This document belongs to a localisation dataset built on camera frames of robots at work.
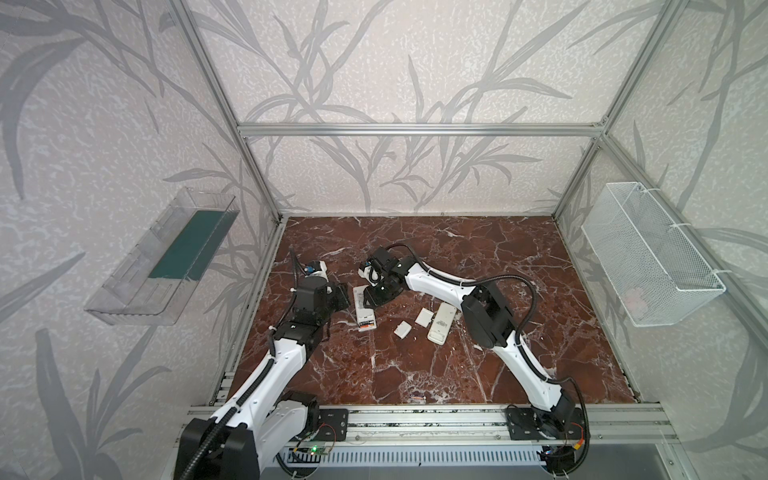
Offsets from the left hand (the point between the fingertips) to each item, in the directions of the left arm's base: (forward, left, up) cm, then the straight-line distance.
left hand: (349, 276), depth 84 cm
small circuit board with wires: (-40, +5, -14) cm, 43 cm away
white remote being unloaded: (-8, -28, -13) cm, 32 cm away
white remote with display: (-6, -4, -14) cm, 16 cm away
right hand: (+2, -4, -13) cm, 14 cm away
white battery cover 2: (-5, -22, -16) cm, 28 cm away
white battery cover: (-9, -16, -15) cm, 24 cm away
